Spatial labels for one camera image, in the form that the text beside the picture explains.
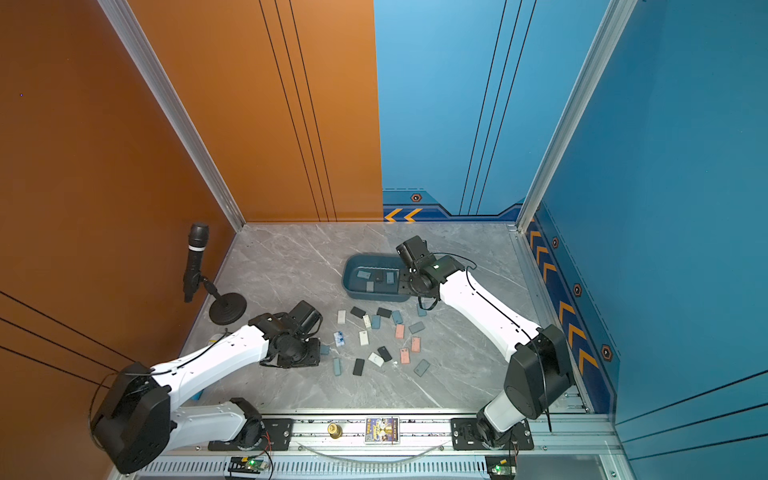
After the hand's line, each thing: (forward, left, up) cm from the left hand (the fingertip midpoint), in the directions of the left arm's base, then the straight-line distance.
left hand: (317, 355), depth 84 cm
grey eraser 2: (-2, -30, -3) cm, 30 cm away
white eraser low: (0, -17, -2) cm, 17 cm away
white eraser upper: (+14, -5, -2) cm, 14 cm away
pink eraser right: (+5, -28, -2) cm, 29 cm away
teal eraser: (+2, -1, -2) cm, 3 cm away
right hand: (+16, -25, +13) cm, 33 cm away
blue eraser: (+28, -20, -1) cm, 35 cm away
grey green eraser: (+24, -13, -1) cm, 28 cm away
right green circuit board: (-25, -48, -4) cm, 54 cm away
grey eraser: (+10, -29, -2) cm, 31 cm away
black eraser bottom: (-2, -12, -3) cm, 12 cm away
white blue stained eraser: (+6, -5, -2) cm, 8 cm away
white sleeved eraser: (+12, -13, -2) cm, 18 cm away
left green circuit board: (-25, +13, -4) cm, 29 cm away
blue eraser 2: (+12, -16, -2) cm, 20 cm away
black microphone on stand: (+19, +29, +26) cm, 44 cm away
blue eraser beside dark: (+13, -23, -2) cm, 26 cm away
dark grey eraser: (+15, -19, -2) cm, 24 cm away
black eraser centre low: (+1, -20, -1) cm, 20 cm away
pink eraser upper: (+9, -24, -2) cm, 25 cm away
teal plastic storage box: (+28, -14, -1) cm, 31 cm away
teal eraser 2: (-2, -6, -2) cm, 6 cm away
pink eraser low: (+1, -25, -1) cm, 25 cm away
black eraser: (+29, -17, -1) cm, 33 cm away
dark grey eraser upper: (+15, -10, -2) cm, 18 cm away
